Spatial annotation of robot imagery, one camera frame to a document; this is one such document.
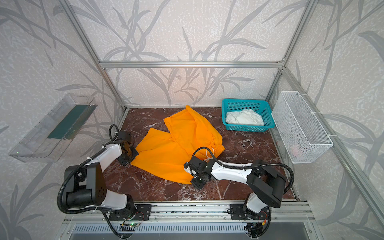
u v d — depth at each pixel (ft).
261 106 3.71
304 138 2.01
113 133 2.71
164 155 2.98
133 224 2.31
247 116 3.66
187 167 2.47
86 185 1.43
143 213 2.38
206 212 2.47
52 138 2.11
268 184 1.42
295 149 2.46
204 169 2.05
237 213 2.41
